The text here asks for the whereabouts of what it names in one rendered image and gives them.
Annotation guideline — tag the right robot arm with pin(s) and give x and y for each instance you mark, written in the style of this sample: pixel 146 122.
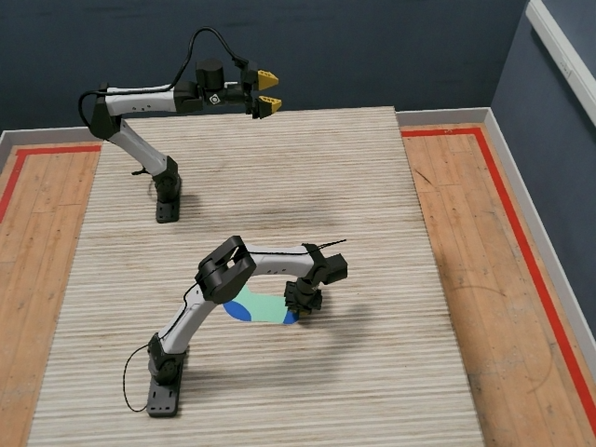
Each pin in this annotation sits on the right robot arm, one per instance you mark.
pixel 221 287

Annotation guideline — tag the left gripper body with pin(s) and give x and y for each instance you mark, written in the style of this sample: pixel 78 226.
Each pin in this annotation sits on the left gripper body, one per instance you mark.
pixel 258 108

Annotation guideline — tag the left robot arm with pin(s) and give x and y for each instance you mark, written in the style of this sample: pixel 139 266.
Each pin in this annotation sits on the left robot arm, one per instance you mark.
pixel 184 97

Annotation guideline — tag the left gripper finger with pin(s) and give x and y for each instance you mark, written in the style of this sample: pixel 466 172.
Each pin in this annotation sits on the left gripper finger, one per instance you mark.
pixel 266 80
pixel 275 103

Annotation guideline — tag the mint green and blue sock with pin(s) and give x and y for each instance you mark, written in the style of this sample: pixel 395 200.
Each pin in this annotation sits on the mint green and blue sock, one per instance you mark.
pixel 249 306

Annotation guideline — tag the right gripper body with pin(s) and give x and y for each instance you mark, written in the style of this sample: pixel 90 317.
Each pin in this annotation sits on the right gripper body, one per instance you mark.
pixel 295 299

